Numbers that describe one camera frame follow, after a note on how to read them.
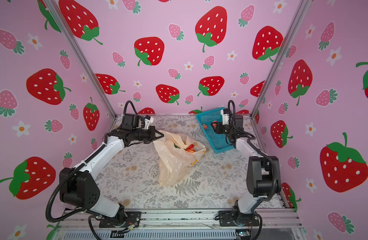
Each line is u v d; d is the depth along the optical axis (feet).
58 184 1.44
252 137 2.24
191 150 2.93
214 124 2.89
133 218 2.44
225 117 2.68
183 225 2.40
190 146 2.76
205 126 3.59
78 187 1.40
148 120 2.55
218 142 3.42
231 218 2.41
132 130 2.13
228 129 2.56
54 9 2.25
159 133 2.62
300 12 2.31
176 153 2.62
